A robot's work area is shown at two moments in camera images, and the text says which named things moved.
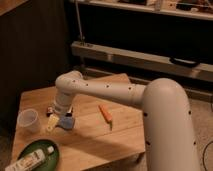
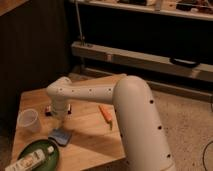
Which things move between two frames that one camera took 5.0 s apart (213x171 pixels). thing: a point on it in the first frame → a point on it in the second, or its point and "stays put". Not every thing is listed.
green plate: [48, 164] stays put
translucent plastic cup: [28, 120] stays put
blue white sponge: [66, 122] → [60, 136]
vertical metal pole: [80, 27] stays put
